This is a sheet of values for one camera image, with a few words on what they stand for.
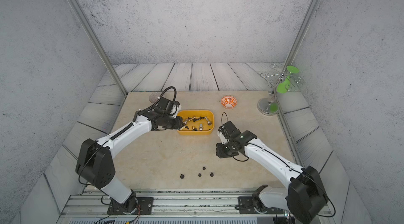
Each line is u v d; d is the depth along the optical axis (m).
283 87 0.97
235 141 0.57
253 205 0.67
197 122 1.05
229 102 1.14
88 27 0.85
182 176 0.82
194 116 1.05
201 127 0.99
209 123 1.01
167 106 0.69
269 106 1.11
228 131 0.64
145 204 0.73
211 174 0.83
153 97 1.15
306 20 0.83
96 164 0.44
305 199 0.39
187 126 1.01
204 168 0.85
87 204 0.75
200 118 1.05
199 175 0.83
